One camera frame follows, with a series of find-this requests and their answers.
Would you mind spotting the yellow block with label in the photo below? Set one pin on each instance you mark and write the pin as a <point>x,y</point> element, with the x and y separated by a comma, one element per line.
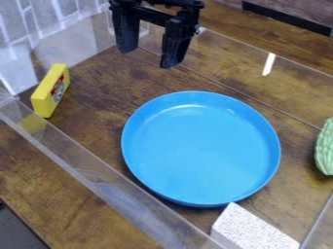
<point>51,90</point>

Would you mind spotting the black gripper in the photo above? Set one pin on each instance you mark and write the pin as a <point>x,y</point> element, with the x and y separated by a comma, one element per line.
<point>130,11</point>

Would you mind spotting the clear acrylic enclosure wall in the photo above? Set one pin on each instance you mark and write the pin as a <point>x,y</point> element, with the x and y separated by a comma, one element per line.
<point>63,178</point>

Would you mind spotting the white speckled foam block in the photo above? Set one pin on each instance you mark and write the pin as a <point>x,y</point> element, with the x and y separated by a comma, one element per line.
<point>239,229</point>

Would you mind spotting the black bar on table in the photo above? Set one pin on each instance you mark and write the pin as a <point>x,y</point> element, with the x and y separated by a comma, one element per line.
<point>300,22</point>

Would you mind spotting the green textured object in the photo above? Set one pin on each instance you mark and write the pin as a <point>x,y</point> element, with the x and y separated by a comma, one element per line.
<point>324,149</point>

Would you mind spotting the blue round tray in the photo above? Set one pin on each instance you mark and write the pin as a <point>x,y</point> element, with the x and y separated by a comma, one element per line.
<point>201,148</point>

